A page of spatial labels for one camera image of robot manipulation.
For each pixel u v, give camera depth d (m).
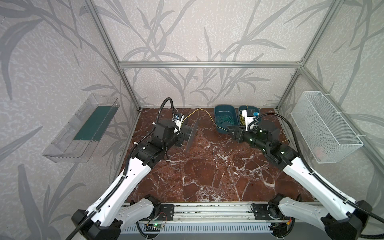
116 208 0.40
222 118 1.16
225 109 1.19
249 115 0.61
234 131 0.62
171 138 0.54
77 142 0.63
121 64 0.94
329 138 0.61
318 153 0.71
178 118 0.60
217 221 0.72
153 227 0.71
